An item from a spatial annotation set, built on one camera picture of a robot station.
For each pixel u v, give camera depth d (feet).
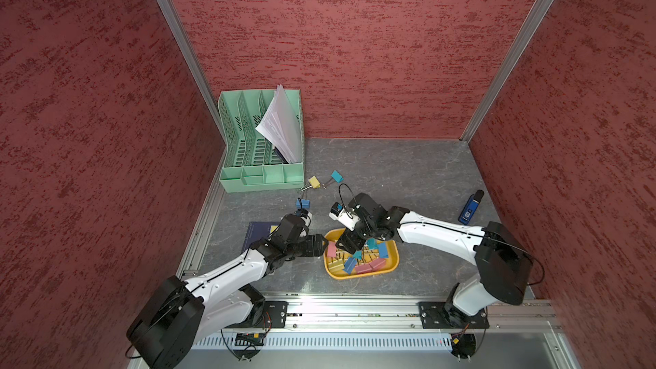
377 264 2.67
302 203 3.23
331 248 2.72
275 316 2.43
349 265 2.66
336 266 2.66
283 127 3.12
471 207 3.11
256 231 3.03
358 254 2.74
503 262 1.43
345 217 2.38
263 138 2.94
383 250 2.89
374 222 2.11
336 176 3.49
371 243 2.81
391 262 2.73
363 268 2.71
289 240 2.16
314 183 3.39
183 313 1.33
